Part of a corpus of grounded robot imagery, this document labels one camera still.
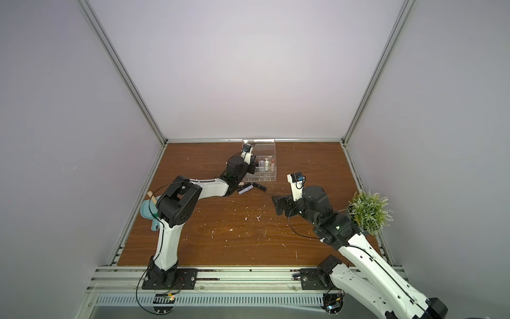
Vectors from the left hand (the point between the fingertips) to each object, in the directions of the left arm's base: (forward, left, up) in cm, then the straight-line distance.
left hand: (256, 153), depth 97 cm
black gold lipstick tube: (-13, +7, -11) cm, 18 cm away
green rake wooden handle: (-18, +52, -12) cm, 56 cm away
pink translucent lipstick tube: (-2, -9, -7) cm, 11 cm away
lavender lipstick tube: (-1, -3, -9) cm, 9 cm away
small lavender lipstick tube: (-14, +5, -12) cm, 19 cm away
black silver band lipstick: (-12, -2, -11) cm, 16 cm away
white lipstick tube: (-1, -5, -8) cm, 9 cm away
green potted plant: (-32, -44, +4) cm, 55 cm away
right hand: (-27, -12, +11) cm, 32 cm away
